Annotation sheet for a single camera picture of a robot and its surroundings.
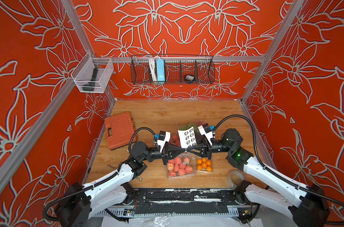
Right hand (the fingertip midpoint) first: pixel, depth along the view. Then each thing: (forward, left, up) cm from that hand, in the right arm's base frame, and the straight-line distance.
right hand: (188, 148), depth 61 cm
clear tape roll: (-4, -29, -28) cm, 41 cm away
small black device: (+53, -4, 0) cm, 53 cm away
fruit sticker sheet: (+2, 0, +5) cm, 6 cm away
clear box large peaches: (+1, +2, -25) cm, 25 cm away
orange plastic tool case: (+25, +44, -25) cm, 56 cm away
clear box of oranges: (+2, -12, -27) cm, 29 cm away
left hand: (-1, +2, -1) cm, 2 cm away
